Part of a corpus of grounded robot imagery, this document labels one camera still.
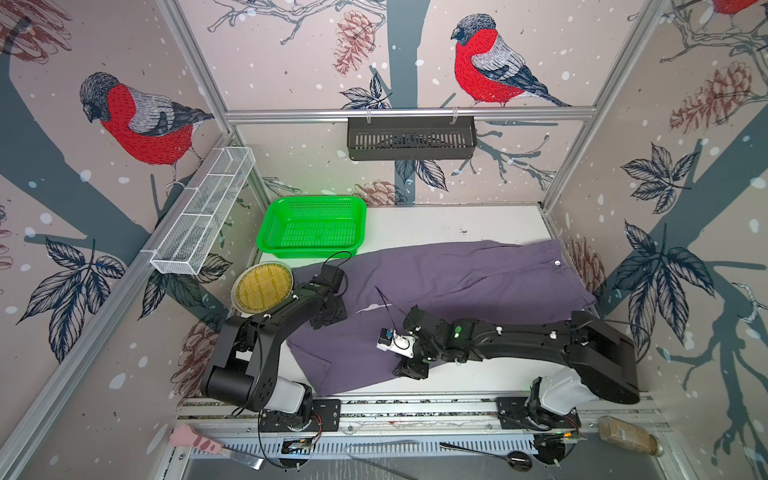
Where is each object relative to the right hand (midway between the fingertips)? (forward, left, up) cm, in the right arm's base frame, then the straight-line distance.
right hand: (397, 358), depth 78 cm
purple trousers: (+27, -24, -4) cm, 36 cm away
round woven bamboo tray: (+22, +46, -4) cm, 51 cm away
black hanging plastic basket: (+68, -3, +24) cm, 72 cm away
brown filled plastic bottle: (-14, -52, -1) cm, 54 cm away
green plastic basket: (+50, +42, -5) cm, 66 cm away
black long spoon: (-20, -28, -3) cm, 35 cm away
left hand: (+15, +19, -3) cm, 24 cm away
